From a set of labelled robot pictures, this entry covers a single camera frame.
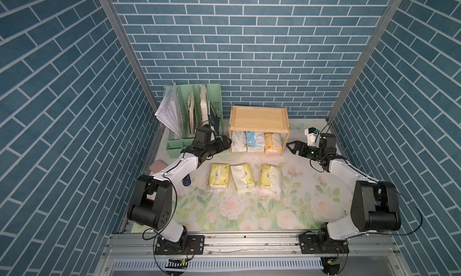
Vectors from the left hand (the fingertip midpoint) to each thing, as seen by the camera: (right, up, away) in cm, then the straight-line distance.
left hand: (230, 143), depth 89 cm
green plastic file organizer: (-15, +19, +2) cm, 25 cm away
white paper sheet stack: (-30, +16, -1) cm, 34 cm away
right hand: (+33, -1, +2) cm, 33 cm away
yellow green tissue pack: (-6, -16, +1) cm, 17 cm away
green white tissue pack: (+21, -17, +1) cm, 27 cm away
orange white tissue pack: (+24, 0, +11) cm, 27 cm away
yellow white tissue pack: (+6, -17, +2) cm, 18 cm away
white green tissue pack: (+5, +1, +10) cm, 11 cm away
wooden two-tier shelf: (+13, +13, +5) cm, 19 cm away
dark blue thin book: (-11, +13, +22) cm, 28 cm away
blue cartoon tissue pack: (+12, -2, +10) cm, 15 cm away
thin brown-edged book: (-23, +23, +11) cm, 34 cm away
